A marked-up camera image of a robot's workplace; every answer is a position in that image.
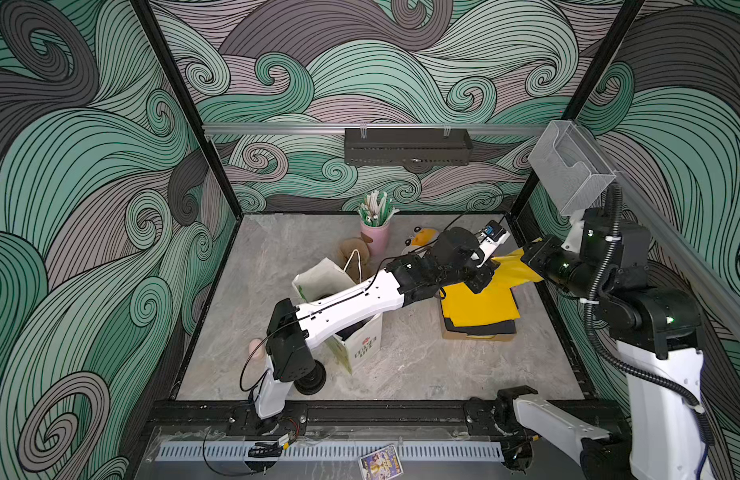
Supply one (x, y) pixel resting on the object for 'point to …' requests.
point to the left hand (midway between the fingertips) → (499, 260)
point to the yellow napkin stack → (461, 305)
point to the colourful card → (382, 464)
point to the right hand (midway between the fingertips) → (526, 245)
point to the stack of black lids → (313, 382)
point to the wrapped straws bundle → (376, 209)
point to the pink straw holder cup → (379, 235)
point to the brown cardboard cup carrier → (353, 254)
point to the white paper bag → (325, 278)
